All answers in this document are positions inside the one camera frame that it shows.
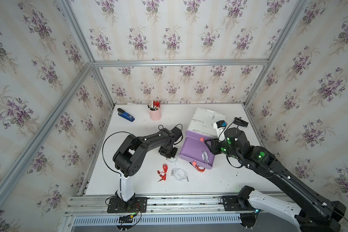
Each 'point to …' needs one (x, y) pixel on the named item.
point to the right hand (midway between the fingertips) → (208, 141)
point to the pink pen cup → (155, 115)
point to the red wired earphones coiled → (197, 167)
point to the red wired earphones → (163, 174)
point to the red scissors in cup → (156, 103)
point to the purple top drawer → (197, 135)
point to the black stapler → (240, 122)
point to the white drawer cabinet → (202, 121)
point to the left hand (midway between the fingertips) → (171, 158)
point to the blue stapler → (125, 115)
